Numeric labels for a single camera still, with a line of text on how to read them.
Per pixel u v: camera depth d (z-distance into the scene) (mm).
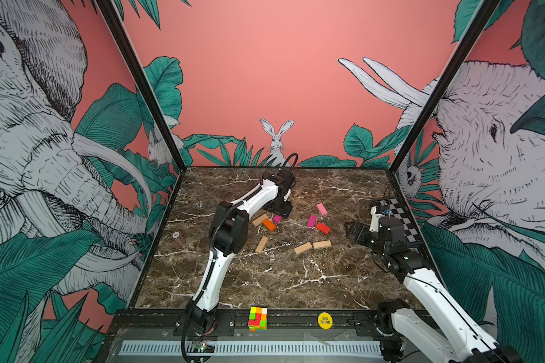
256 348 701
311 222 999
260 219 999
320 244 930
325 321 747
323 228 982
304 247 927
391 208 1010
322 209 1039
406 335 590
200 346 699
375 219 717
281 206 866
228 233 585
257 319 704
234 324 741
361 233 715
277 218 1001
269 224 983
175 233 884
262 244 919
